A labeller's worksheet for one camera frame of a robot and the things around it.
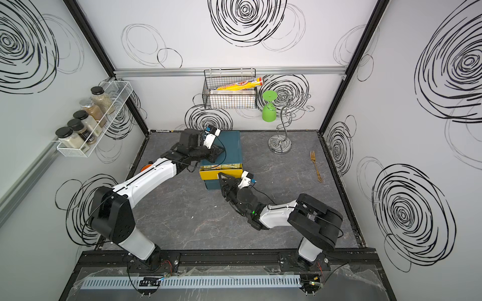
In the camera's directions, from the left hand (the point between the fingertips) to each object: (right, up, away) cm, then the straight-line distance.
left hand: (223, 149), depth 84 cm
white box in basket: (+4, +24, +3) cm, 24 cm away
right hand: (-2, -11, -8) cm, 14 cm away
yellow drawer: (-4, -9, -8) cm, 13 cm away
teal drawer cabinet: (+4, -2, -4) cm, 6 cm away
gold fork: (+50, -4, +24) cm, 55 cm away
